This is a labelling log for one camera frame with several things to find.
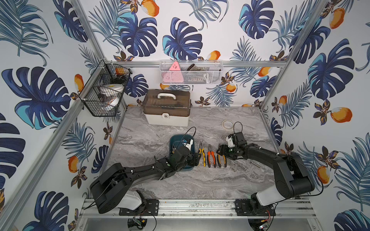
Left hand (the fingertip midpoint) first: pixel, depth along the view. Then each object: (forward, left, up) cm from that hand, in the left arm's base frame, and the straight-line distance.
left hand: (197, 152), depth 82 cm
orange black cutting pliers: (+1, -14, -10) cm, 17 cm away
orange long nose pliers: (+4, -8, -11) cm, 14 cm away
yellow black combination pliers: (+7, -3, -11) cm, 13 cm away
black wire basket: (+40, +61, +22) cm, 77 cm away
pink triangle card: (+40, +17, +24) cm, 50 cm away
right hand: (+6, -16, -10) cm, 20 cm away
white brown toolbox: (+26, +21, +9) cm, 35 cm away
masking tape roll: (+31, -23, -11) cm, 40 cm away
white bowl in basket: (+28, +57, +15) cm, 65 cm away
